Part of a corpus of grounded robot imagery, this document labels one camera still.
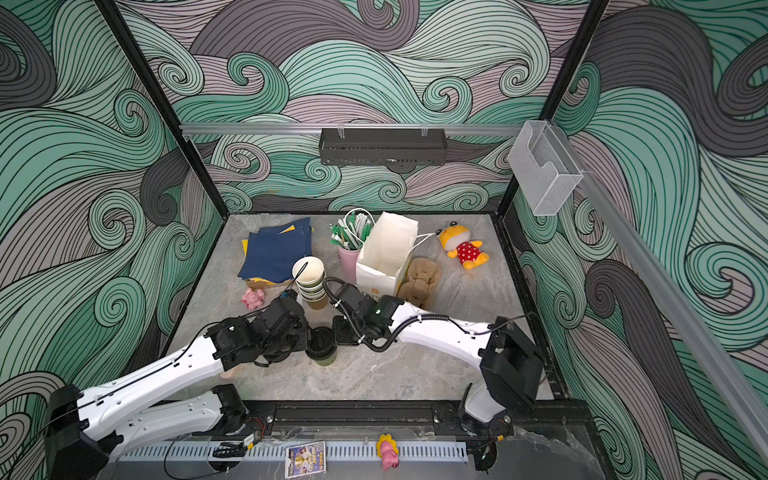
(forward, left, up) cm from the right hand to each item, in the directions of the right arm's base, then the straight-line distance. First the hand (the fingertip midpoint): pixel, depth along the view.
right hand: (333, 341), depth 76 cm
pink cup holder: (+27, -2, -2) cm, 27 cm away
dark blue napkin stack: (+32, +25, -5) cm, 41 cm away
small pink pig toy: (+16, +28, -7) cm, 33 cm away
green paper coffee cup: (-4, +2, -5) cm, 7 cm away
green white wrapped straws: (+33, -3, +5) cm, 34 cm away
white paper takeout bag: (+33, -14, -5) cm, 36 cm away
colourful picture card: (-24, +5, -8) cm, 26 cm away
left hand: (+1, +4, +1) cm, 5 cm away
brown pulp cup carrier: (+25, -26, -8) cm, 37 cm away
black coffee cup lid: (-2, +2, +1) cm, 3 cm away
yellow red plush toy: (+38, -39, -5) cm, 55 cm away
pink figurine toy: (-22, -14, -7) cm, 28 cm away
